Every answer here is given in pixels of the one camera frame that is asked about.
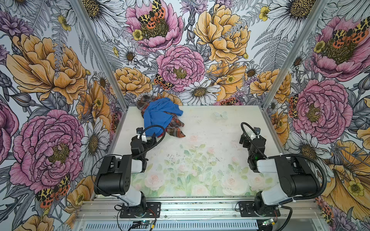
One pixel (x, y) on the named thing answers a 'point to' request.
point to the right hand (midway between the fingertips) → (250, 137)
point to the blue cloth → (157, 115)
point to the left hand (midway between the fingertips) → (148, 136)
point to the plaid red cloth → (173, 129)
